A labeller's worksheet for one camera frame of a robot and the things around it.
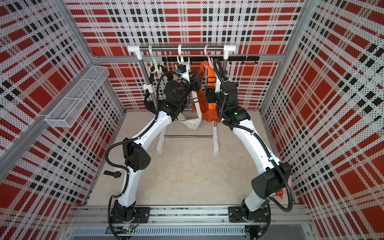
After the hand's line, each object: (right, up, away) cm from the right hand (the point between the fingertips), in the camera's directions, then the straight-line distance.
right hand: (213, 85), depth 72 cm
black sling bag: (-38, -5, +17) cm, 42 cm away
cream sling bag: (-10, -19, +18) cm, 28 cm away
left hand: (-5, +8, +2) cm, 10 cm away
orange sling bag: (-3, -10, +3) cm, 11 cm away
